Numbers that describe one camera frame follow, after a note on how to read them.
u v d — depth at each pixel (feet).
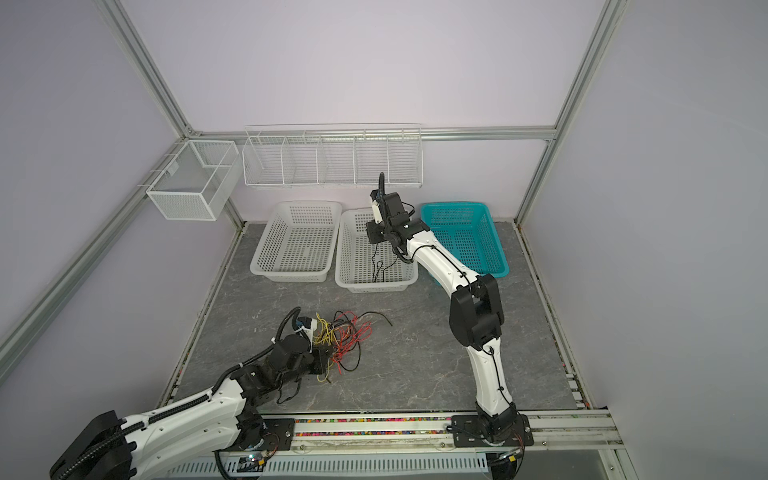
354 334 2.97
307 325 2.48
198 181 3.31
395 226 2.30
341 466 5.18
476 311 1.78
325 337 2.69
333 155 3.26
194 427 1.67
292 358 2.11
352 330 2.98
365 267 3.46
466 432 2.41
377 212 2.48
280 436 2.41
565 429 2.48
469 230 3.87
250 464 2.37
